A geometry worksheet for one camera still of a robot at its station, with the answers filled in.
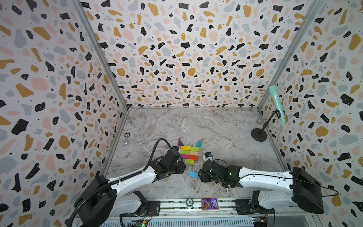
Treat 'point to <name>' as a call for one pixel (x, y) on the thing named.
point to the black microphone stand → (259, 134)
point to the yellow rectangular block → (185, 147)
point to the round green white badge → (189, 202)
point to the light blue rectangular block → (193, 174)
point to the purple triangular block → (179, 143)
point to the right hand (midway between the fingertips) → (202, 174)
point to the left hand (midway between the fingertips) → (188, 166)
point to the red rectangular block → (194, 157)
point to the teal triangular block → (199, 144)
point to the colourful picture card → (210, 203)
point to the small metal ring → (127, 135)
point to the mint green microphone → (273, 90)
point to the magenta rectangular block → (185, 156)
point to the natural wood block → (194, 153)
